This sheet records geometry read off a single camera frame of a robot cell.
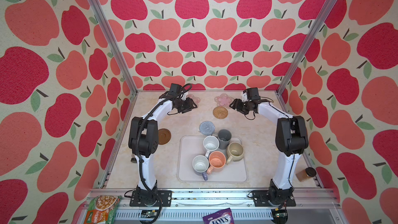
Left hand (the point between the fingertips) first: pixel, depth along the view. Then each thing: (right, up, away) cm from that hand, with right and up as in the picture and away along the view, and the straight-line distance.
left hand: (197, 107), depth 94 cm
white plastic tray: (-5, -25, +2) cm, 25 cm away
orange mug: (+11, -29, -9) cm, 33 cm away
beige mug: (+22, -25, -6) cm, 34 cm away
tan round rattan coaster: (+16, -4, +13) cm, 21 cm away
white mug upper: (+8, -21, -3) cm, 23 cm away
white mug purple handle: (+2, -31, -10) cm, 33 cm away
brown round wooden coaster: (-21, -18, +1) cm, 28 cm away
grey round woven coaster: (+6, -14, +6) cm, 16 cm away
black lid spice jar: (+54, -31, -21) cm, 66 cm away
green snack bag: (-43, -46, -25) cm, 68 cm away
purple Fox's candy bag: (+12, -49, -26) cm, 57 cm away
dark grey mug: (+16, -17, -6) cm, 24 cm away
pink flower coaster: (-1, +6, +22) cm, 23 cm away
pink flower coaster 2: (+20, +5, +21) cm, 29 cm away
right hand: (+26, +1, +6) cm, 26 cm away
